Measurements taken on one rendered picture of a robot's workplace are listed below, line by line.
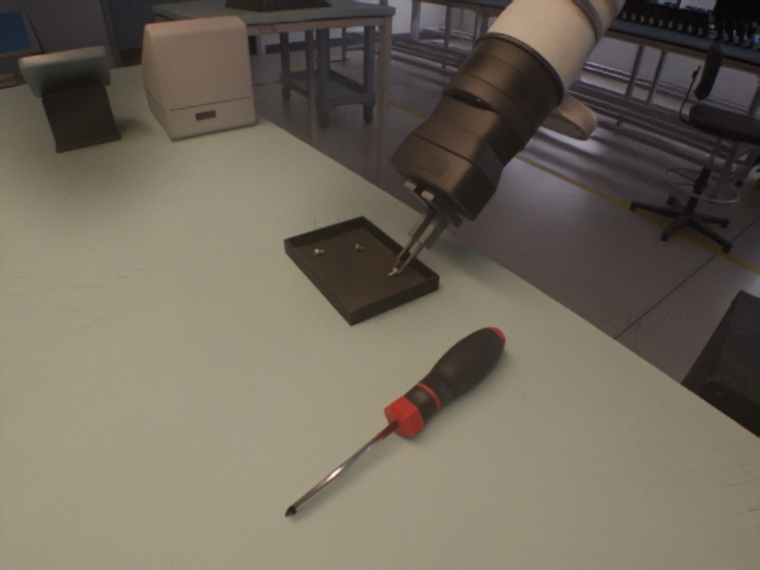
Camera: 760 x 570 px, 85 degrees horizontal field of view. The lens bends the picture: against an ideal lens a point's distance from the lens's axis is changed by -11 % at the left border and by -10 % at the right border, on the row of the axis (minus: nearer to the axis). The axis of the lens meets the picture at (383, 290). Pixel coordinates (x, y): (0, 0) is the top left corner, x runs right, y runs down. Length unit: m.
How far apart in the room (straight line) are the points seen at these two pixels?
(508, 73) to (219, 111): 0.45
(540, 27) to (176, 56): 0.45
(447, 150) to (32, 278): 0.35
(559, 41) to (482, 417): 0.26
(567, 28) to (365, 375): 0.27
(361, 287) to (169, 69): 0.42
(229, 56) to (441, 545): 0.61
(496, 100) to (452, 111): 0.04
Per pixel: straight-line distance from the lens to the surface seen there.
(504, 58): 0.35
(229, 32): 0.68
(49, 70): 0.71
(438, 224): 0.36
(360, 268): 0.38
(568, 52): 0.37
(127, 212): 0.52
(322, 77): 3.67
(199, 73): 0.67
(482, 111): 0.34
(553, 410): 0.30
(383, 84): 1.61
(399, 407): 0.25
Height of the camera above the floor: 1.22
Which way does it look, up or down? 38 degrees down
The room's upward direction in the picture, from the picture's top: 3 degrees clockwise
